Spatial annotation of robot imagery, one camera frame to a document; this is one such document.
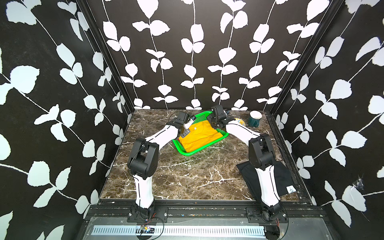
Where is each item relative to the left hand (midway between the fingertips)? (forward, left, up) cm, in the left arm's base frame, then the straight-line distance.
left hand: (182, 124), depth 98 cm
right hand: (+7, -16, +2) cm, 18 cm away
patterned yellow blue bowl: (+7, -43, -8) cm, 45 cm away
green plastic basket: (+9, -14, -3) cm, 17 cm away
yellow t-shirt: (-2, -12, -9) cm, 15 cm away
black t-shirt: (-37, -59, -12) cm, 71 cm away
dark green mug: (+5, -51, -2) cm, 51 cm away
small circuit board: (-56, +18, -11) cm, 59 cm away
